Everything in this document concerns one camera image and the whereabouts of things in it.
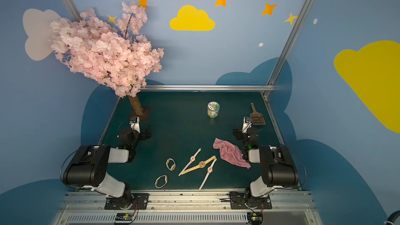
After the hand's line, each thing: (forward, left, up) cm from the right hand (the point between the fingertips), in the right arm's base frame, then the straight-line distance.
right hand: (245, 124), depth 95 cm
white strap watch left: (-22, +31, -7) cm, 39 cm away
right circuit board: (-47, -1, -10) cm, 48 cm away
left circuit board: (-51, +60, -8) cm, 79 cm away
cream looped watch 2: (-35, +43, -4) cm, 56 cm away
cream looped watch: (-27, +41, -5) cm, 49 cm away
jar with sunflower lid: (+11, +20, +1) cm, 23 cm away
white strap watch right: (-27, +21, -7) cm, 35 cm away
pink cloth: (-17, +9, -5) cm, 20 cm away
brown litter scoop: (+11, -12, -8) cm, 18 cm away
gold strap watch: (-24, +26, -7) cm, 36 cm away
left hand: (-5, +64, +1) cm, 64 cm away
